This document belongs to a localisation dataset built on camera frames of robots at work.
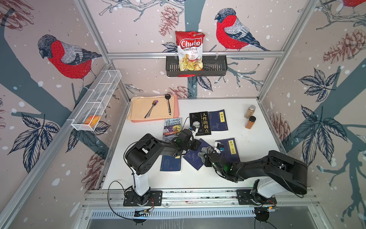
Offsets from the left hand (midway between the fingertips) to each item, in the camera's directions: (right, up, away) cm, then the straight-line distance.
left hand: (202, 141), depth 92 cm
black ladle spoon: (-27, +33, +30) cm, 52 cm away
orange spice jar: (+34, +12, +4) cm, 36 cm away
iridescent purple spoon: (-41, +18, +18) cm, 49 cm away
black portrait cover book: (0, +13, +12) cm, 18 cm away
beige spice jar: (+37, +20, +11) cm, 43 cm away
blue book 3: (-7, -9, -5) cm, 12 cm away
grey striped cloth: (+1, -4, -7) cm, 8 cm away
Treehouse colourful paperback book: (-21, +8, +8) cm, 24 cm away
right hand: (0, -9, -4) cm, 10 cm away
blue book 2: (-20, -12, -7) cm, 24 cm away
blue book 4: (+18, -6, -3) cm, 19 cm away
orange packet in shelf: (-54, +16, -28) cm, 63 cm away
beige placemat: (-51, +24, +25) cm, 62 cm away
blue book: (+14, +13, +13) cm, 23 cm away
